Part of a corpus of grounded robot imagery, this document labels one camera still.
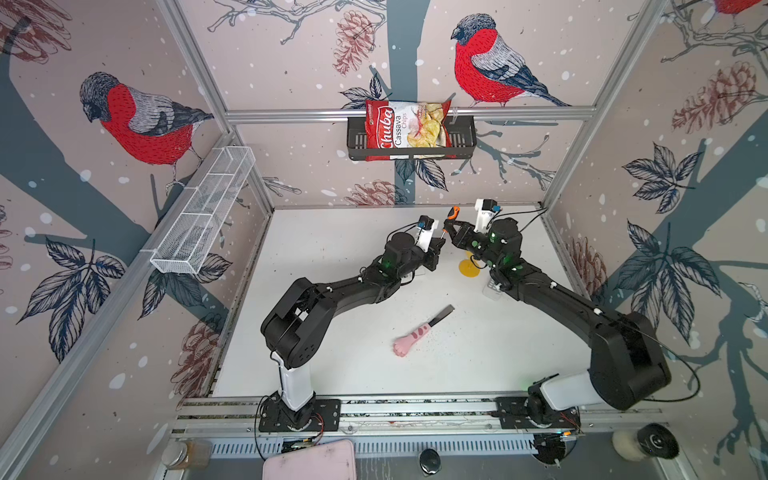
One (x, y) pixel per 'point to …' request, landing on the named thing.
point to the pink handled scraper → (402, 345)
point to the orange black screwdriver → (453, 212)
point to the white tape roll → (626, 445)
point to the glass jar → (187, 453)
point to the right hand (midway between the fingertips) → (440, 227)
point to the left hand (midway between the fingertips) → (444, 239)
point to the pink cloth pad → (329, 461)
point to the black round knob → (430, 461)
